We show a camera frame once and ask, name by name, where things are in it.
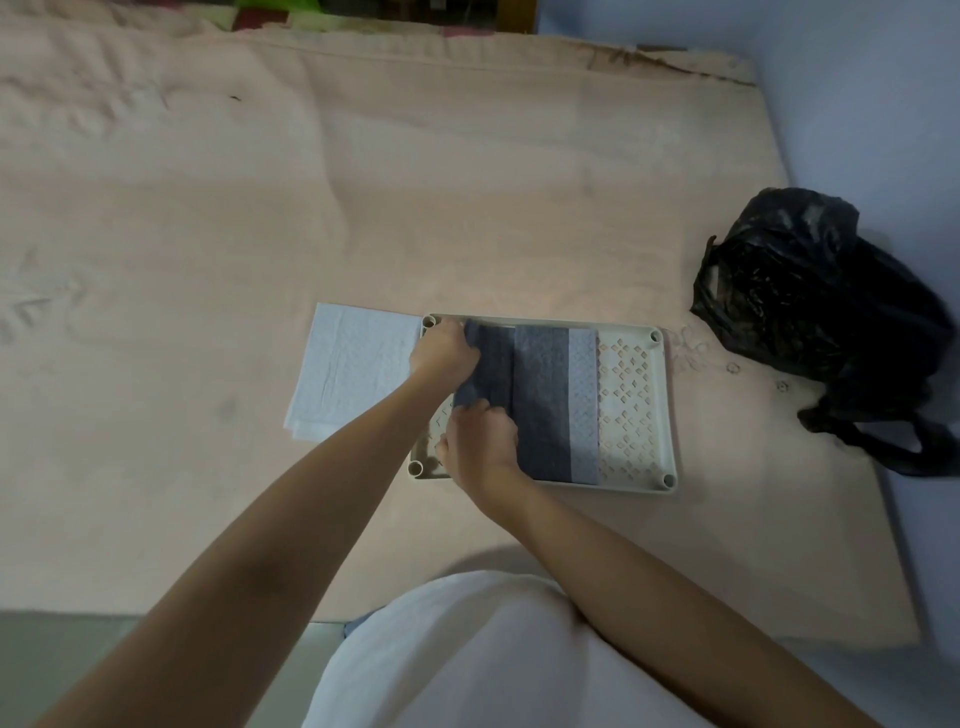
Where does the beige plastic tray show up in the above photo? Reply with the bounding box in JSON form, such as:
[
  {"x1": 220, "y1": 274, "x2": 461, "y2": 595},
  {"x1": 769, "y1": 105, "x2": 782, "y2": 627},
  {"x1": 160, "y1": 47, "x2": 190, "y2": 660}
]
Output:
[{"x1": 404, "y1": 312, "x2": 679, "y2": 496}]

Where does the person's left hand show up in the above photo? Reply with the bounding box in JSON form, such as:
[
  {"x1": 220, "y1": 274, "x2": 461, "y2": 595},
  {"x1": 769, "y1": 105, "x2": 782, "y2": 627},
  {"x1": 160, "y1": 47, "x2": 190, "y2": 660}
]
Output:
[{"x1": 407, "y1": 318, "x2": 483, "y2": 395}]

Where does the green plastic item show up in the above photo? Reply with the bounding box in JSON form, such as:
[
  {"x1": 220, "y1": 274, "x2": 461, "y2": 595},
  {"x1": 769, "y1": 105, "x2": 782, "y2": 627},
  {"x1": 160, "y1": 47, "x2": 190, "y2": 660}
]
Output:
[{"x1": 232, "y1": 0, "x2": 324, "y2": 16}]

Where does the person's left forearm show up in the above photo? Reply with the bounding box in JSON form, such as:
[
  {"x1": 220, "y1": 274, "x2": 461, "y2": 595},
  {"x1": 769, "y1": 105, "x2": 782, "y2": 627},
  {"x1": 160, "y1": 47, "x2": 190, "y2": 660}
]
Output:
[{"x1": 29, "y1": 367, "x2": 459, "y2": 728}]

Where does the brown wooden post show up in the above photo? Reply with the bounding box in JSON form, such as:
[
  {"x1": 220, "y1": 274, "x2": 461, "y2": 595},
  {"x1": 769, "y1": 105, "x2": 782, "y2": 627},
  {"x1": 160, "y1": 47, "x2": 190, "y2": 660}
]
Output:
[{"x1": 498, "y1": 0, "x2": 538, "y2": 35}]

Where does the person's right hand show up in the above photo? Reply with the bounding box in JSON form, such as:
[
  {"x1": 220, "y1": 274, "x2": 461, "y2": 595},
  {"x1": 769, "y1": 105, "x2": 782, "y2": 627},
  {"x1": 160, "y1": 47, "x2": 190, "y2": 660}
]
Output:
[{"x1": 434, "y1": 399, "x2": 526, "y2": 500}]

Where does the grey used pad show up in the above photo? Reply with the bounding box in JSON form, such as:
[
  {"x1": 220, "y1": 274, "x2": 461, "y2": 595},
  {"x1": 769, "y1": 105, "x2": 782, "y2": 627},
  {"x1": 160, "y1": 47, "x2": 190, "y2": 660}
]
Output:
[{"x1": 453, "y1": 320, "x2": 600, "y2": 487}]

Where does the black plastic bag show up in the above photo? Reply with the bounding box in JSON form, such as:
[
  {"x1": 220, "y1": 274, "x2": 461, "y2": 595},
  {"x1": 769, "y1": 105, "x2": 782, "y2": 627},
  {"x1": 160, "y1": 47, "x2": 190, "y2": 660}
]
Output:
[{"x1": 689, "y1": 187, "x2": 960, "y2": 479}]

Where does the person's white shirt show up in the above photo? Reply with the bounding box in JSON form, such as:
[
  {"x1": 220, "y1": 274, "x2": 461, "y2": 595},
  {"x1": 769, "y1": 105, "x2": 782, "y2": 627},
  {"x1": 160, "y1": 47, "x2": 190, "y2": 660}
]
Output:
[{"x1": 299, "y1": 569, "x2": 714, "y2": 728}]

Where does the person's right forearm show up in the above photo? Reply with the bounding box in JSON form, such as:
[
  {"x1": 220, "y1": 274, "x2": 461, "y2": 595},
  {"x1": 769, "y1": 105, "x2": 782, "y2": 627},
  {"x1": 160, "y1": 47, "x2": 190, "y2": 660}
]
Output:
[{"x1": 472, "y1": 472, "x2": 886, "y2": 728}]

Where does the white pad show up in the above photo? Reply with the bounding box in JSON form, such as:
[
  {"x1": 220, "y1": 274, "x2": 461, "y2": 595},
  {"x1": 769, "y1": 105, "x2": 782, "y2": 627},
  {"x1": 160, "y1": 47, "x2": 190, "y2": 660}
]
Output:
[{"x1": 283, "y1": 302, "x2": 425, "y2": 444}]

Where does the pink tablecloth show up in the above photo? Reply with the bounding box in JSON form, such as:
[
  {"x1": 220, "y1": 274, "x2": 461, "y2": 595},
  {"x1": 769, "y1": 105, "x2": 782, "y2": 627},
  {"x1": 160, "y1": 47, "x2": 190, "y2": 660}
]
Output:
[{"x1": 0, "y1": 0, "x2": 922, "y2": 650}]

